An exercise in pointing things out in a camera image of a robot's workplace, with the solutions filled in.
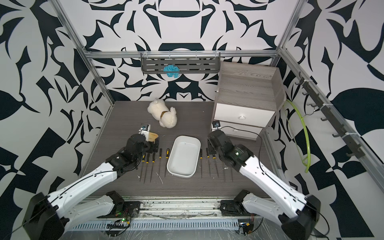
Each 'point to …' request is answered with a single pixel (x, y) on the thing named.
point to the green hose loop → (309, 157)
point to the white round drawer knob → (242, 117)
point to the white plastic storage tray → (184, 157)
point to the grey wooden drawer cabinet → (248, 98)
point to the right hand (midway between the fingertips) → (213, 138)
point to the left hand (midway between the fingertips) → (150, 133)
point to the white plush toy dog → (167, 118)
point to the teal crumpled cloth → (172, 70)
